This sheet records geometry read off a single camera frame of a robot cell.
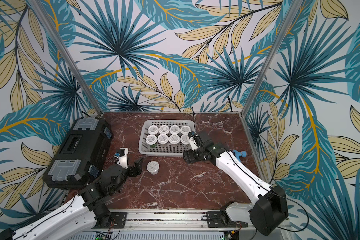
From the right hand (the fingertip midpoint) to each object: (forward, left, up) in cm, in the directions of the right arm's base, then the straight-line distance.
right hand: (190, 154), depth 80 cm
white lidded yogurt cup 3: (+23, +9, -7) cm, 26 cm away
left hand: (-3, +28, +1) cm, 28 cm away
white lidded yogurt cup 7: (+16, +9, -7) cm, 19 cm away
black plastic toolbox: (+1, +57, +2) cm, 57 cm away
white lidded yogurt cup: (+24, +23, -7) cm, 34 cm away
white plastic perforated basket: (+11, +14, -14) cm, 23 cm away
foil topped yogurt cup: (-2, +21, -10) cm, 23 cm away
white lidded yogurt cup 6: (+16, +16, -7) cm, 24 cm away
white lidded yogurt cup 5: (+16, +23, -7) cm, 29 cm away
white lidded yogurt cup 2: (+23, +16, -7) cm, 29 cm away
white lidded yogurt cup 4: (+23, +1, -7) cm, 24 cm away
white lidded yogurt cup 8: (+15, +2, -7) cm, 17 cm away
